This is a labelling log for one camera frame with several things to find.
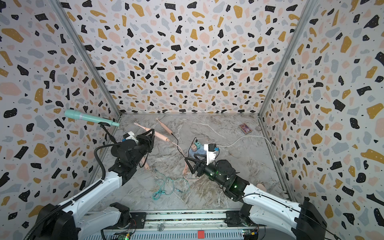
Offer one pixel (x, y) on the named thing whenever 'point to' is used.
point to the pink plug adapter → (193, 147)
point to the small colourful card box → (245, 129)
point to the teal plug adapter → (198, 144)
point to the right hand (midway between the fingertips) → (193, 158)
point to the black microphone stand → (102, 123)
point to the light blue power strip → (200, 151)
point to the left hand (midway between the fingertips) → (159, 129)
